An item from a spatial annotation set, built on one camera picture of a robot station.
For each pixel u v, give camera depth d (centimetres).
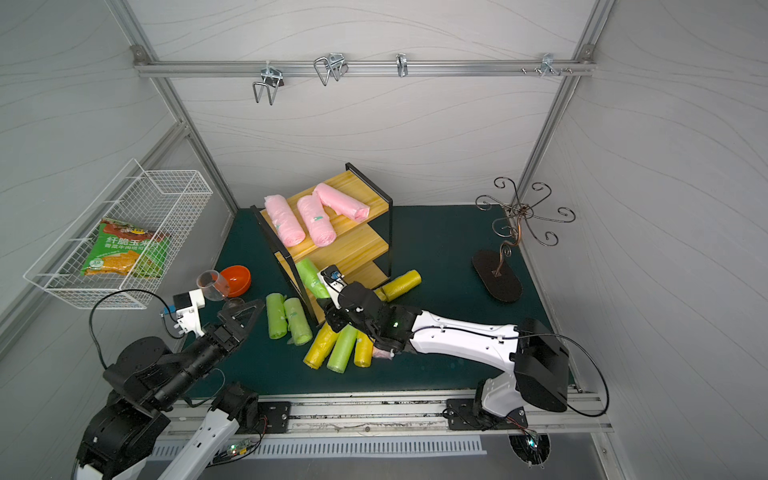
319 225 66
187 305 53
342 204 71
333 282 61
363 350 82
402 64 78
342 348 82
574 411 43
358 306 52
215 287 82
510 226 121
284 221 66
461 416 74
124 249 62
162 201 79
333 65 77
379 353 80
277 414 73
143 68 77
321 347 81
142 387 41
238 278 96
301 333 84
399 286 94
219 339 50
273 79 78
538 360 41
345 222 71
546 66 77
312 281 71
